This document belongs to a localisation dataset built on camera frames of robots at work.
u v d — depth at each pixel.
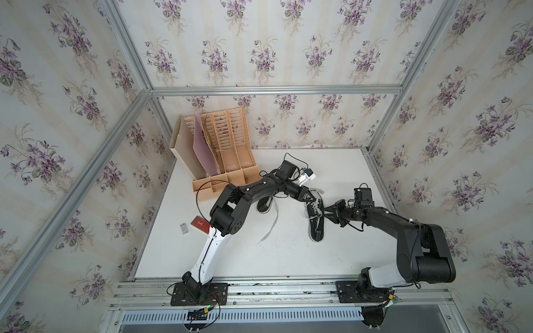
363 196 0.74
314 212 0.90
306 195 0.87
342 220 0.82
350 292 0.73
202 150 0.88
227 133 1.14
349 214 0.78
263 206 0.91
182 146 0.86
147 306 0.74
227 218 0.58
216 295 0.72
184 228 0.88
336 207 0.82
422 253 0.44
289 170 0.81
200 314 0.71
